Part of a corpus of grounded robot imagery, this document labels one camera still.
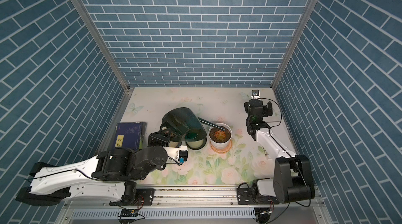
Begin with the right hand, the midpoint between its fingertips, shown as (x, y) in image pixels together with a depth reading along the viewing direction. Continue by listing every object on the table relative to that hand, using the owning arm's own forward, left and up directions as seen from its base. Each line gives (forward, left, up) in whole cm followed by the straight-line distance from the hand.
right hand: (263, 102), depth 85 cm
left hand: (-27, +43, +11) cm, 52 cm away
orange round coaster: (-21, +21, -21) cm, 36 cm away
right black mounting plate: (-42, +9, -20) cm, 48 cm away
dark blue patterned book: (-18, +74, -14) cm, 77 cm away
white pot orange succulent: (-18, +23, -11) cm, 31 cm away
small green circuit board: (-53, +63, -23) cm, 86 cm away
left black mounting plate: (-46, +58, -21) cm, 77 cm away
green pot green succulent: (-20, +36, -18) cm, 44 cm away
